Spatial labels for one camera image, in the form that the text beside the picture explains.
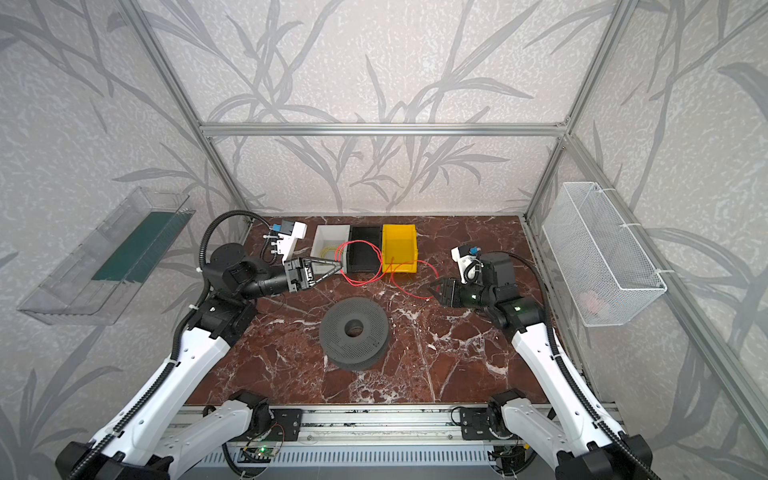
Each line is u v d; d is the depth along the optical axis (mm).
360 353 807
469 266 654
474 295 622
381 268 1012
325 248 1092
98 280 632
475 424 733
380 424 755
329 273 600
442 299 665
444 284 663
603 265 620
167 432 427
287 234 578
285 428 725
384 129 942
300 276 568
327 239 1123
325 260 599
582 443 381
